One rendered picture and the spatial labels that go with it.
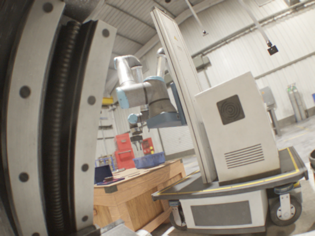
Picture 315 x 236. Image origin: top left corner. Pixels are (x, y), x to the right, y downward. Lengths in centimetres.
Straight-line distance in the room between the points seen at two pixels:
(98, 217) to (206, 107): 100
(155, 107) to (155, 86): 14
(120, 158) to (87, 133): 389
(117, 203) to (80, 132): 86
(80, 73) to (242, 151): 79
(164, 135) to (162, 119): 925
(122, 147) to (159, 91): 314
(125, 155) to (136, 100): 311
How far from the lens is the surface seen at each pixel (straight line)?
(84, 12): 21
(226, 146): 87
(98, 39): 19
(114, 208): 101
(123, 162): 407
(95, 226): 25
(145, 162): 169
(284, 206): 94
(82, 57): 18
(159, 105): 103
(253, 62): 872
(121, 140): 411
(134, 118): 158
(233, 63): 892
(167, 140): 1017
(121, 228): 28
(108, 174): 123
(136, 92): 105
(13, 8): 35
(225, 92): 87
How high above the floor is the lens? 59
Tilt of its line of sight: 12 degrees up
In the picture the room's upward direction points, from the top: 15 degrees counter-clockwise
